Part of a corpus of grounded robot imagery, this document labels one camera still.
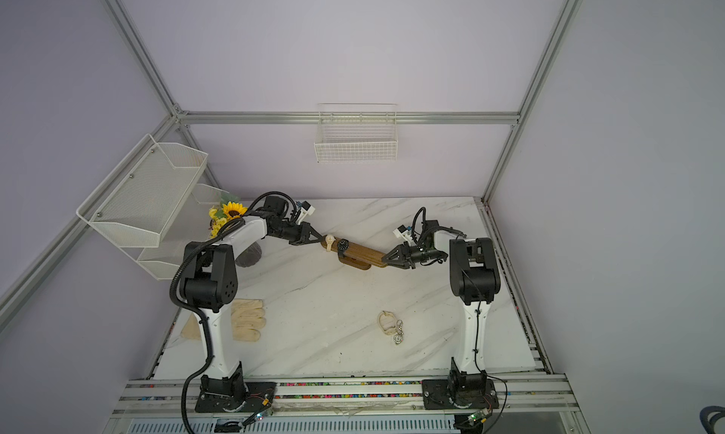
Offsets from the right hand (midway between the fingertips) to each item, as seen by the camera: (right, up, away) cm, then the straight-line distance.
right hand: (389, 265), depth 95 cm
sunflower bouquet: (-50, +18, -9) cm, 54 cm away
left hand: (-24, +8, +1) cm, 25 cm away
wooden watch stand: (-11, +3, 0) cm, 11 cm away
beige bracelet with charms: (0, -18, -9) cm, 20 cm away
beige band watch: (-21, +9, +2) cm, 22 cm away
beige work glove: (-44, -15, -9) cm, 48 cm away
